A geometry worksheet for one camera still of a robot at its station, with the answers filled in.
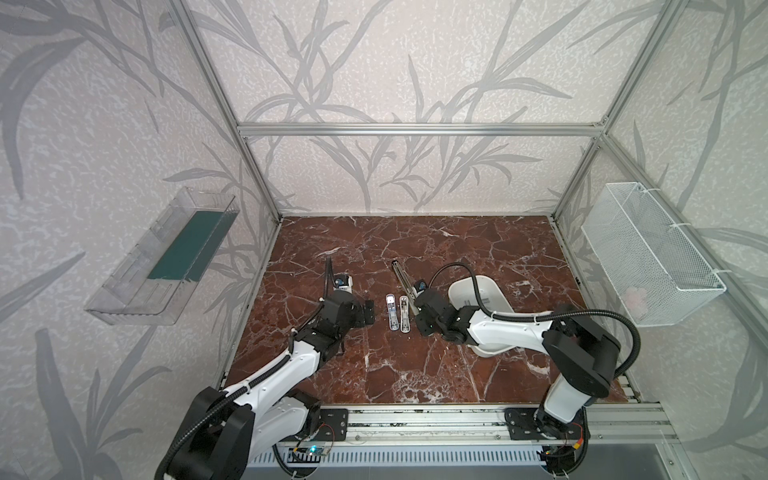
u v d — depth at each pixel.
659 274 0.61
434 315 0.68
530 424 0.73
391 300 0.94
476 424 0.76
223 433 0.40
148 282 0.64
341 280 0.77
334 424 0.73
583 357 0.46
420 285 0.79
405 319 0.91
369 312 0.79
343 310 0.64
